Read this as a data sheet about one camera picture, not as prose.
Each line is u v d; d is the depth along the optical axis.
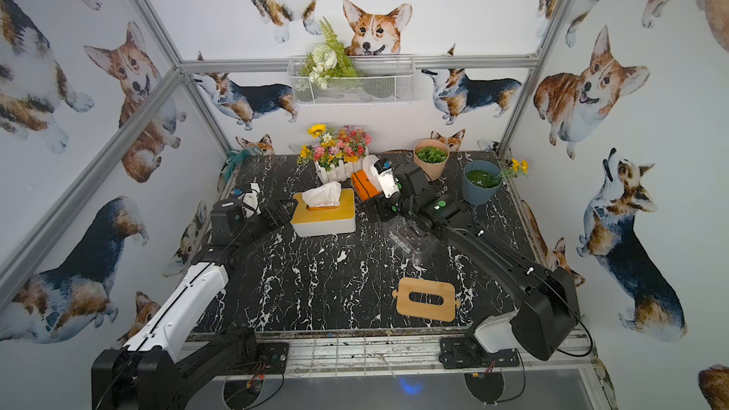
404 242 0.84
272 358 0.73
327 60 0.78
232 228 0.62
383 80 0.93
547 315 0.40
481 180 1.03
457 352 0.74
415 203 0.58
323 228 0.95
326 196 0.93
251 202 0.74
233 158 1.21
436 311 0.84
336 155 1.02
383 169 0.67
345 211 0.95
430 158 1.03
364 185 1.03
